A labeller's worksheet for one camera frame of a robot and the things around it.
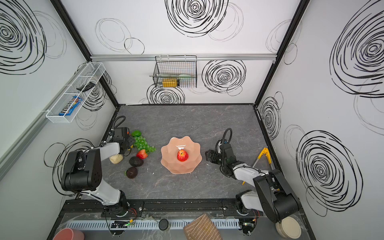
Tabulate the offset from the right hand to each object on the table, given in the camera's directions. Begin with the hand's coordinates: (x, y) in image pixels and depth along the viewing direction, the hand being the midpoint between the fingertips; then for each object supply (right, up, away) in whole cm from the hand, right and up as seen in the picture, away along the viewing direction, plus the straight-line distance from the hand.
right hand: (210, 153), depth 90 cm
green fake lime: (-49, +12, +9) cm, 51 cm away
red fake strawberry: (-41, 0, -2) cm, 41 cm away
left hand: (-52, +7, +6) cm, 53 cm away
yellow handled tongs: (+34, +1, +1) cm, 34 cm away
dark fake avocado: (-44, -3, -6) cm, 44 cm away
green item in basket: (-23, +47, -2) cm, 53 cm away
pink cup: (-61, -25, -31) cm, 72 cm away
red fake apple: (-17, 0, -4) cm, 17 cm away
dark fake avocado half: (-45, -8, -10) cm, 46 cm away
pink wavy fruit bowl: (-25, -1, -2) cm, 25 cm away
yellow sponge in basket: (-25, +43, -3) cm, 50 cm away
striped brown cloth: (-6, -29, -23) cm, 37 cm away
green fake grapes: (-44, +6, +3) cm, 45 cm away
